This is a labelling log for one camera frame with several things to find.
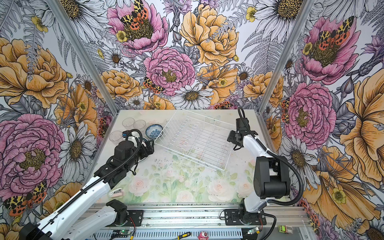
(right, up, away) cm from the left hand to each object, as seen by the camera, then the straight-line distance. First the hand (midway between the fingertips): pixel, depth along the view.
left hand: (146, 147), depth 80 cm
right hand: (+49, +1, +13) cm, 51 cm away
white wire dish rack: (+32, 0, +23) cm, 40 cm away
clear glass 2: (-14, +12, +29) cm, 34 cm away
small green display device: (+67, -35, -11) cm, 76 cm away
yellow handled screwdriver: (+19, -39, -11) cm, 45 cm away
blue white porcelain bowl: (-3, +7, +26) cm, 27 cm away
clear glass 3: (-27, +4, +21) cm, 35 cm away
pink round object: (+29, -36, -14) cm, 48 cm away
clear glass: (-22, +13, +28) cm, 38 cm away
